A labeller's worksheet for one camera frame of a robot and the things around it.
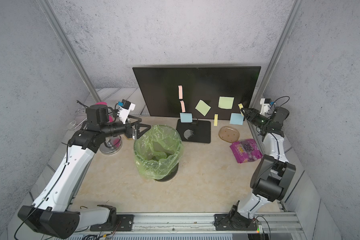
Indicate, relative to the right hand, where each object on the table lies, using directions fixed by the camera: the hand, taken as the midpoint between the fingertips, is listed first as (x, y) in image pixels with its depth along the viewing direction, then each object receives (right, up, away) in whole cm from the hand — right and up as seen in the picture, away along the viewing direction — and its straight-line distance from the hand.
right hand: (243, 109), depth 81 cm
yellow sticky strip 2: (-1, +2, +1) cm, 2 cm away
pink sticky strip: (-32, +2, +6) cm, 33 cm away
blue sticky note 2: (-1, -5, +8) cm, 9 cm away
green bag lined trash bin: (-47, -23, +9) cm, 53 cm away
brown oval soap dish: (0, -15, +27) cm, 31 cm away
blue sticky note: (-30, -4, +14) cm, 34 cm away
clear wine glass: (-91, -8, -2) cm, 91 cm away
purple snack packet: (+7, -24, +12) cm, 28 cm away
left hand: (-48, -8, -14) cm, 51 cm away
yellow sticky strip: (-13, -5, +10) cm, 17 cm away
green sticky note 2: (-9, +4, +1) cm, 10 cm away
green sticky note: (-21, +1, +4) cm, 21 cm away
